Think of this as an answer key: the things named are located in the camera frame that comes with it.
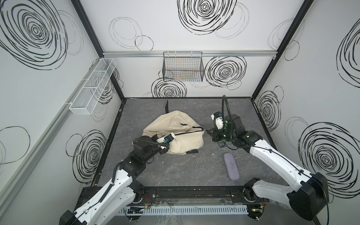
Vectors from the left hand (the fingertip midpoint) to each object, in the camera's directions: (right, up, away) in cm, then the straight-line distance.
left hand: (167, 133), depth 74 cm
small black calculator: (+34, -11, +20) cm, 41 cm away
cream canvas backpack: (+11, -1, -1) cm, 11 cm away
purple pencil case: (+37, -21, +6) cm, 43 cm away
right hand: (+23, 0, +3) cm, 23 cm away
